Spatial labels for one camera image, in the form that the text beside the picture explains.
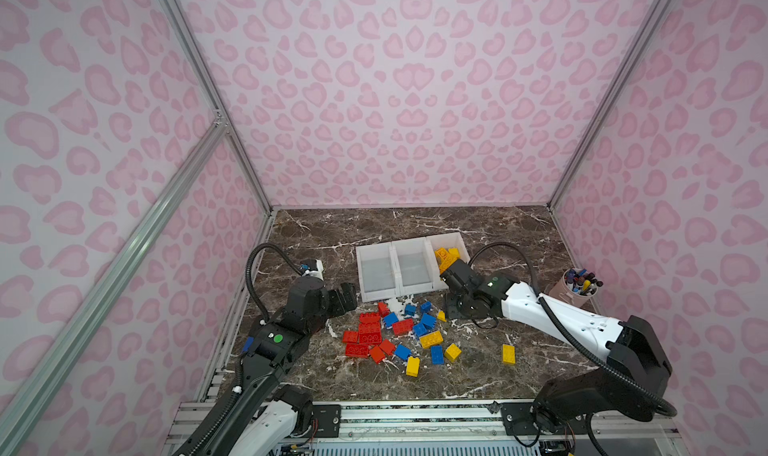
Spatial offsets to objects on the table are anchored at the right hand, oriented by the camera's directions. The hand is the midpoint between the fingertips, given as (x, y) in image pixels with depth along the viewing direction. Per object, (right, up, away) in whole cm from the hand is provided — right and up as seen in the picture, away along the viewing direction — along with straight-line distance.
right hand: (454, 310), depth 83 cm
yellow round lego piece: (0, +15, +18) cm, 23 cm away
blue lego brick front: (-5, -12, -1) cm, 13 cm away
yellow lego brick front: (-11, -14, -3) cm, 18 cm away
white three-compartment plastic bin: (-13, +10, +18) cm, 25 cm away
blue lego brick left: (-14, -12, +1) cm, 19 cm away
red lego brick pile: (-24, -9, +3) cm, 26 cm away
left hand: (-30, +8, -6) cm, 31 cm away
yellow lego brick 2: (-6, -9, +3) cm, 11 cm away
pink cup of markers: (+34, +7, +1) cm, 35 cm away
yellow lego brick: (+15, -12, -1) cm, 19 cm away
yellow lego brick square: (+4, +15, +19) cm, 25 cm away
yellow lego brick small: (-1, -11, -2) cm, 11 cm away
